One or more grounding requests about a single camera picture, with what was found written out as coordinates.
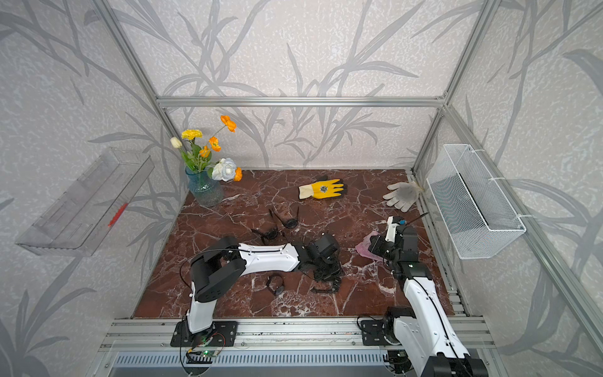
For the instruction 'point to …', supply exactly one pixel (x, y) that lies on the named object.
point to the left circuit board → (210, 353)
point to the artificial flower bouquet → (197, 158)
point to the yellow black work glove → (330, 188)
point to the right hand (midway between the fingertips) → (371, 236)
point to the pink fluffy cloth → (362, 247)
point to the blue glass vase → (209, 192)
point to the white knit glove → (403, 195)
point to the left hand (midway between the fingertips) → (345, 277)
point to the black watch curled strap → (275, 283)
